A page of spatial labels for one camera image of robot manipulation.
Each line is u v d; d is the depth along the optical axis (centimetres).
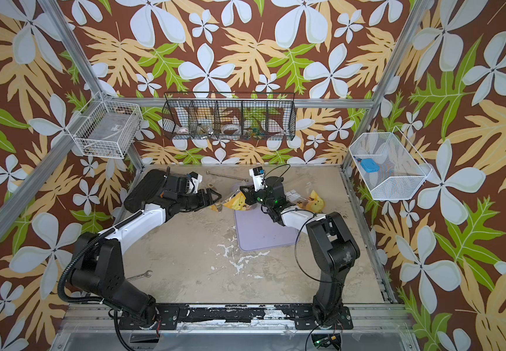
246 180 115
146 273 82
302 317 73
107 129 86
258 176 80
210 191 80
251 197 82
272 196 73
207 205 79
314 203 99
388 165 84
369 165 84
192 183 74
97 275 45
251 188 83
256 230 94
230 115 98
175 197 69
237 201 91
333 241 53
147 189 102
